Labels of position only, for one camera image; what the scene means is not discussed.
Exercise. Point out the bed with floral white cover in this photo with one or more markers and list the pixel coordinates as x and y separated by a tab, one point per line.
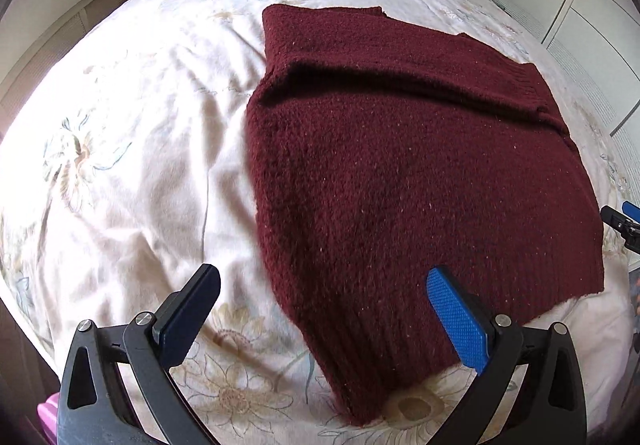
140	125

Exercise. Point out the dark red knitted sweater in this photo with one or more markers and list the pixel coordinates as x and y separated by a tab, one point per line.
400	175

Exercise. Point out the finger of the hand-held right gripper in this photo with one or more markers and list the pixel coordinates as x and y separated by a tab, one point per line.
625	225

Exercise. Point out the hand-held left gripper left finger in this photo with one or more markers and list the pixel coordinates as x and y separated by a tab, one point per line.
187	312

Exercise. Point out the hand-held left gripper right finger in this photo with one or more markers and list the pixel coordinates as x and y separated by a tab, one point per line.
457	320

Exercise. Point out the pink plastic object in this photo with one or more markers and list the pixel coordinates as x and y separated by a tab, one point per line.
49	417

